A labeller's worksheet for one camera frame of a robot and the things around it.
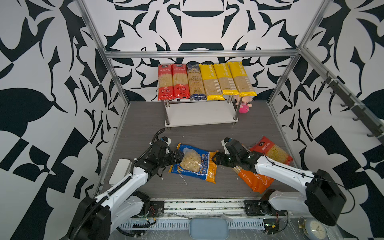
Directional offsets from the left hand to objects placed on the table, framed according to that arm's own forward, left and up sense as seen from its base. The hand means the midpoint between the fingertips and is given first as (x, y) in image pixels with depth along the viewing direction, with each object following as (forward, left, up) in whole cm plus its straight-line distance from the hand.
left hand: (180, 153), depth 83 cm
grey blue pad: (-34, -13, -7) cm, 36 cm away
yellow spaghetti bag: (+25, -18, +26) cm, 40 cm away
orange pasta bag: (-15, -41, -7) cm, 44 cm away
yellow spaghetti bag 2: (+29, -26, +26) cm, 47 cm away
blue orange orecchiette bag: (-4, -8, -5) cm, 10 cm away
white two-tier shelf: (+31, -5, -4) cm, 32 cm away
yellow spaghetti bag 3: (+23, -34, +26) cm, 48 cm away
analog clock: (-35, -57, -4) cm, 67 cm away
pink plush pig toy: (+38, -46, -4) cm, 60 cm away
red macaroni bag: (+3, -54, -6) cm, 54 cm away
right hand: (-3, -19, -2) cm, 20 cm away
